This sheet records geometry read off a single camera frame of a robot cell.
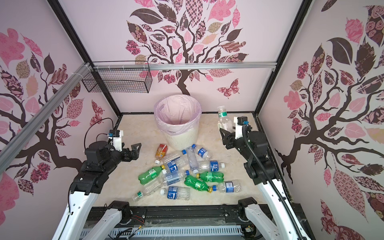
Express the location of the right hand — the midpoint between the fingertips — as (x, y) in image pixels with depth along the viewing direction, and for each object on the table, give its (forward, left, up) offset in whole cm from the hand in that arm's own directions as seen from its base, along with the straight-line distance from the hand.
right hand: (227, 126), depth 67 cm
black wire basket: (+44, +57, 0) cm, 72 cm away
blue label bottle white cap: (-5, +28, -29) cm, 40 cm away
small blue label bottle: (+4, +11, -30) cm, 32 cm away
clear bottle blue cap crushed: (0, +26, -30) cm, 40 cm away
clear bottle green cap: (-16, +42, -34) cm, 57 cm away
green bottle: (-12, +6, -29) cm, 32 cm away
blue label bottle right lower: (-18, -2, -29) cm, 34 cm away
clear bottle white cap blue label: (-5, +6, -30) cm, 31 cm away
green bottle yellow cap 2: (-16, +14, -29) cm, 36 cm away
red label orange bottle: (+4, +37, -30) cm, 48 cm away
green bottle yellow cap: (-10, +41, -30) cm, 52 cm away
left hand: (-4, +45, -9) cm, 46 cm away
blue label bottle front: (-20, +25, -30) cm, 44 cm away
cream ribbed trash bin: (+7, +22, -21) cm, 31 cm away
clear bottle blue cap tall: (+2, +17, -33) cm, 37 cm away
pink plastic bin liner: (+29, +27, -21) cm, 44 cm away
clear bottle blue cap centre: (-12, +27, -29) cm, 42 cm away
